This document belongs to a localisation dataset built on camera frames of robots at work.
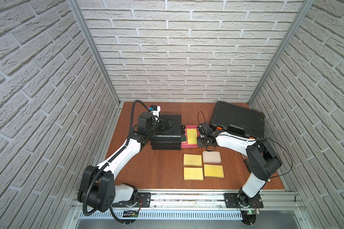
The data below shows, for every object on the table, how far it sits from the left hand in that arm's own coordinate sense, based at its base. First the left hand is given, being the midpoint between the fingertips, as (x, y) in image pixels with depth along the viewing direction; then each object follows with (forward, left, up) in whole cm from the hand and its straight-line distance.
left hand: (171, 118), depth 81 cm
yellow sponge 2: (-25, -13, -21) cm, 35 cm away
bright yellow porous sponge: (+1, -15, -20) cm, 25 cm away
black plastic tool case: (+11, -50, -15) cm, 53 cm away
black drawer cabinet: (-10, 0, -8) cm, 12 cm away
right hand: (-4, -21, -20) cm, 29 cm away
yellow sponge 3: (-16, -14, -21) cm, 30 cm away
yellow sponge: (-23, -26, -21) cm, 41 cm away
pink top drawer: (-1, -10, -8) cm, 13 cm away
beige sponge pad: (-15, -26, -21) cm, 36 cm away
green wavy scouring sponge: (-2, -8, -19) cm, 21 cm away
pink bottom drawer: (-6, -10, -22) cm, 24 cm away
